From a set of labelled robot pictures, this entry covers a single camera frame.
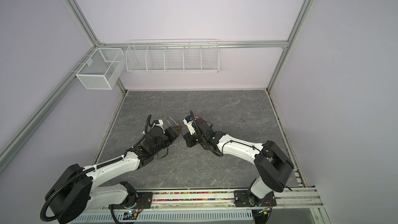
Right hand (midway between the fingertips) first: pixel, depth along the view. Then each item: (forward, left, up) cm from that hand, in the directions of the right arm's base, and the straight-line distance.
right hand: (184, 138), depth 82 cm
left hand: (+3, +1, +2) cm, 4 cm away
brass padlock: (+4, +5, +4) cm, 8 cm away
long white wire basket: (+49, +10, +19) cm, 53 cm away
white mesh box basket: (+39, +55, +15) cm, 69 cm away
